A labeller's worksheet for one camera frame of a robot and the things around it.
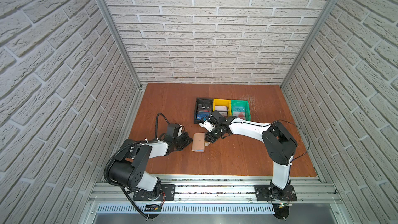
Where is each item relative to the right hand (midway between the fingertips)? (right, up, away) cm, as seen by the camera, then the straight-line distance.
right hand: (207, 137), depth 90 cm
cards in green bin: (+22, +14, +11) cm, 28 cm away
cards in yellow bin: (+11, +16, +13) cm, 23 cm away
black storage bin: (-4, +22, +17) cm, 28 cm away
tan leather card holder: (-6, -3, -2) cm, 7 cm away
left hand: (-8, 0, +1) cm, 8 cm away
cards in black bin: (-2, +15, +12) cm, 19 cm away
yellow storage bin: (+11, +21, +12) cm, 26 cm away
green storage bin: (+27, +20, +25) cm, 42 cm away
